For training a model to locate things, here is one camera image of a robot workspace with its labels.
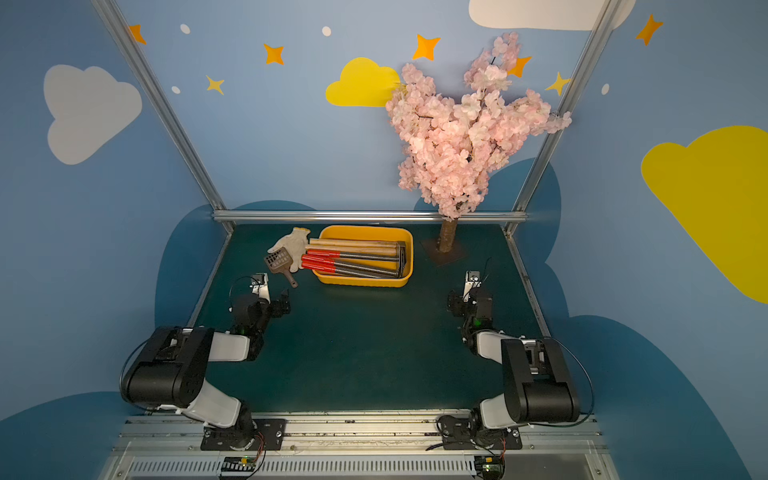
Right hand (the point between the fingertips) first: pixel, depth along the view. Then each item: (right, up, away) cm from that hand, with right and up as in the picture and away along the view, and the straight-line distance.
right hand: (472, 288), depth 95 cm
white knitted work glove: (-64, +16, +23) cm, 70 cm away
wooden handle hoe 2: (-37, +13, +13) cm, 42 cm away
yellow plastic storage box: (-35, +19, +19) cm, 44 cm away
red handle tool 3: (-40, +5, +6) cm, 41 cm away
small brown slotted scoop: (-67, +9, +13) cm, 69 cm away
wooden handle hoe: (-23, +15, +16) cm, 32 cm away
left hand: (-65, 0, 0) cm, 65 cm away
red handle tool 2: (-42, +8, +9) cm, 44 cm away
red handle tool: (-45, +11, +9) cm, 47 cm away
